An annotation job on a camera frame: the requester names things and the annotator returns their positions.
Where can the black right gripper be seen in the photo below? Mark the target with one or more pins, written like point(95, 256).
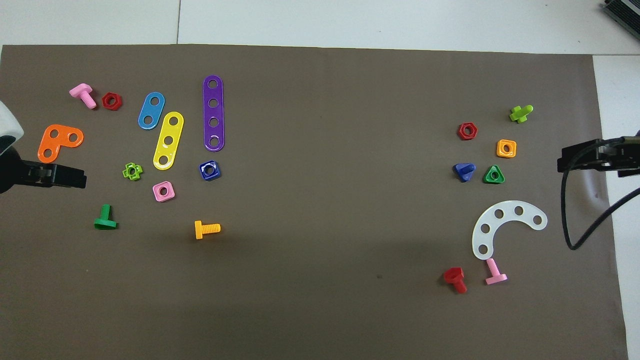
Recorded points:
point(622, 155)

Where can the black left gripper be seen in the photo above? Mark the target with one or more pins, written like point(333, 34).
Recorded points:
point(30, 175)

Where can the blue square plastic nut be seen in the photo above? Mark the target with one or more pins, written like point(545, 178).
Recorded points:
point(202, 175)

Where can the dark green plastic screw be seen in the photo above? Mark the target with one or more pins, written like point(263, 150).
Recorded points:
point(105, 212)

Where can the green cross plastic nut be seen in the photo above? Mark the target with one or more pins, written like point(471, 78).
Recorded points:
point(126, 173)

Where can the red hexagon plastic nut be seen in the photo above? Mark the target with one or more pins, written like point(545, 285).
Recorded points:
point(105, 101)
point(461, 131)

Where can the pink plastic screw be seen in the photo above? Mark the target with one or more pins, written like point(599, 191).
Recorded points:
point(493, 267)
point(80, 91)

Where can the lime cross-head plastic screw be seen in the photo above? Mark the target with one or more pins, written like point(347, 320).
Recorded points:
point(520, 114)

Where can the pink square plastic nut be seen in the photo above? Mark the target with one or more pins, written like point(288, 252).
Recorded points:
point(170, 196)

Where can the orange square plastic nut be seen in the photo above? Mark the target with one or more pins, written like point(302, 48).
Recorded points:
point(499, 148)

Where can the green triangle plastic nut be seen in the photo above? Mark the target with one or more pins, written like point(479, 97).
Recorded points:
point(487, 179)

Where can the orange plastic screw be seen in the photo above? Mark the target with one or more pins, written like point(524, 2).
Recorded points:
point(210, 229)

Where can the red hexagon-head plastic screw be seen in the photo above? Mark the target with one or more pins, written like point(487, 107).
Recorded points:
point(454, 275)

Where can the orange angled three-hole plate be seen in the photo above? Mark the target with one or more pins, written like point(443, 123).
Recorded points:
point(62, 142)

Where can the blue two-hole plastic plate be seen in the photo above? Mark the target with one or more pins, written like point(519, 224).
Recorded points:
point(151, 111)

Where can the yellow three-hole plastic plate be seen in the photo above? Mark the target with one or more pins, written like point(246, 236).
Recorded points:
point(171, 130)

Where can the white curved five-hole plate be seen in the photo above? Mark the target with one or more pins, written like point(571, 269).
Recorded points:
point(491, 221)

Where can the black ribbed device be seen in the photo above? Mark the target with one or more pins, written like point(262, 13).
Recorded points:
point(625, 11)

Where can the purple four-hole plastic plate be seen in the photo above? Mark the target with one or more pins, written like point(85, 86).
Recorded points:
point(213, 112)

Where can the brown table mat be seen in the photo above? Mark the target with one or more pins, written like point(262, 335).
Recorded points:
point(320, 200)

